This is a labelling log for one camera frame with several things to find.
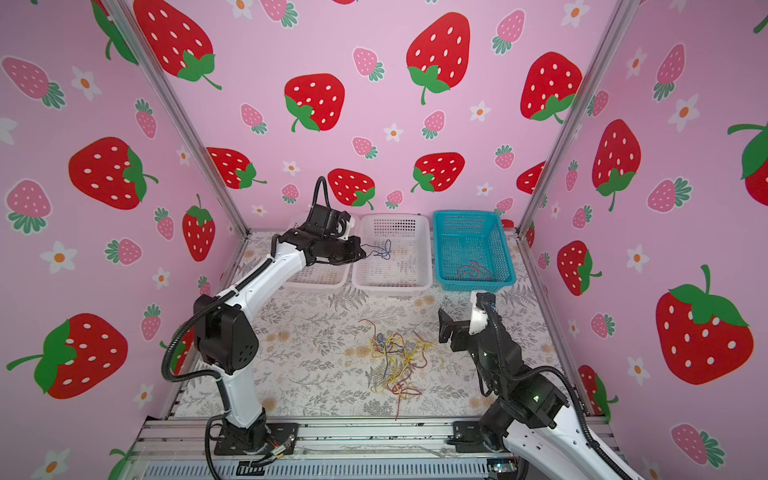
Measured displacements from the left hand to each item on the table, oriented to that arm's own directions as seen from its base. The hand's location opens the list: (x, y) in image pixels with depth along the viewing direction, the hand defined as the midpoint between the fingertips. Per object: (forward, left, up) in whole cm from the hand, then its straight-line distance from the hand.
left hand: (368, 252), depth 87 cm
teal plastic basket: (+26, -36, -20) cm, 48 cm away
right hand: (-22, -23, +4) cm, 31 cm away
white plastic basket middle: (+18, -9, -21) cm, 29 cm away
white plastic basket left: (+6, +18, -21) cm, 28 cm away
